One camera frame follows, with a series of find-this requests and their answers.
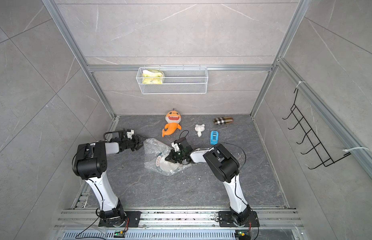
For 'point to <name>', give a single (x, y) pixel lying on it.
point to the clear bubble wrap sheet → (155, 152)
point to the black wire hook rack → (324, 157)
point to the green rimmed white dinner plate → (166, 167)
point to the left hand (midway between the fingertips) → (147, 137)
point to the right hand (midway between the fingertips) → (165, 160)
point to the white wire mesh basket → (176, 80)
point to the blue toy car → (214, 137)
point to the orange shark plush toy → (173, 118)
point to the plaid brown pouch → (223, 120)
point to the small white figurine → (199, 129)
